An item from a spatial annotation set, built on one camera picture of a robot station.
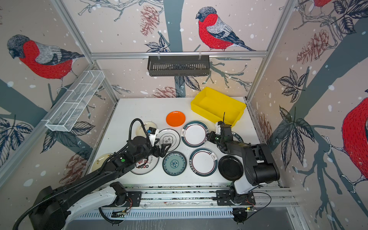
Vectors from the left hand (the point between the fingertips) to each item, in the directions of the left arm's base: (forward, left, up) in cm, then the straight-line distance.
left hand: (167, 140), depth 78 cm
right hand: (+12, -25, -13) cm, 30 cm away
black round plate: (-10, -37, -16) cm, 41 cm away
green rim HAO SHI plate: (+10, -46, -15) cm, 50 cm away
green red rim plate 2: (-6, -21, -16) cm, 27 cm away
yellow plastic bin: (+40, -36, -19) cm, 58 cm away
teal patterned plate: (-7, -3, -17) cm, 18 cm away
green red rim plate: (+13, -16, -16) cm, 26 cm away
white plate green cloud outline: (+12, +2, -17) cm, 21 cm away
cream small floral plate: (+17, +24, -18) cm, 35 cm away
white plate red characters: (-9, +14, -16) cm, 23 cm away
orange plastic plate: (+27, -1, -17) cm, 32 cm away
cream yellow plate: (-6, +43, -16) cm, 47 cm away
